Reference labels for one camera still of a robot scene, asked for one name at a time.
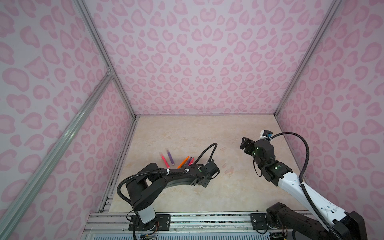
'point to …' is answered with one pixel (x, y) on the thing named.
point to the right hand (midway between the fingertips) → (248, 139)
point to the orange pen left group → (181, 165)
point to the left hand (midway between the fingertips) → (204, 175)
